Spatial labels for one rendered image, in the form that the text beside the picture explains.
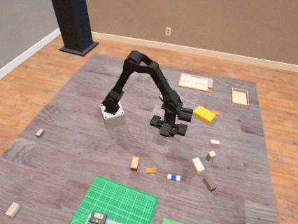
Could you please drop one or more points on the yellow sponge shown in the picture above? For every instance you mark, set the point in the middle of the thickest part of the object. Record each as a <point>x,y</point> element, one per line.
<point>204,114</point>

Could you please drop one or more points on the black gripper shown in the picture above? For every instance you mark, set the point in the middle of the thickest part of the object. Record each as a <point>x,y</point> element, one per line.
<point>180,129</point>

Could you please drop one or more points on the green cutting mat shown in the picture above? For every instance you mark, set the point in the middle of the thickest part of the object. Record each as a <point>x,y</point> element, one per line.
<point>122,203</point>

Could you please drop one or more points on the green rectangular block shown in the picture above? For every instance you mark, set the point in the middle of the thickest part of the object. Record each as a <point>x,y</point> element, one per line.
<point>168,221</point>

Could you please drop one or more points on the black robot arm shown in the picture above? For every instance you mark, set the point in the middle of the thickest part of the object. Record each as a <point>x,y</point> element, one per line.
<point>172,103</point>

